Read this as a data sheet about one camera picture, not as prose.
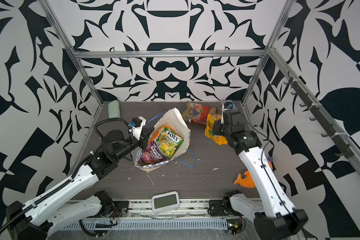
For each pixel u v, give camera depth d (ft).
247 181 2.59
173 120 2.79
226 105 2.06
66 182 1.48
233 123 1.68
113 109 3.68
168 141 2.85
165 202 2.39
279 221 1.18
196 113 3.51
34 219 1.28
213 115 2.60
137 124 1.85
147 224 2.33
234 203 2.07
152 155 2.85
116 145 1.70
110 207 2.19
